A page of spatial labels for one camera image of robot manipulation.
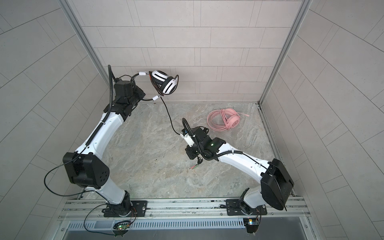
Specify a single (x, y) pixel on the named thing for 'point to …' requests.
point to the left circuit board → (122, 229)
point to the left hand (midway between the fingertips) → (145, 85)
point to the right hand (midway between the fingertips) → (186, 150)
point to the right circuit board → (251, 224)
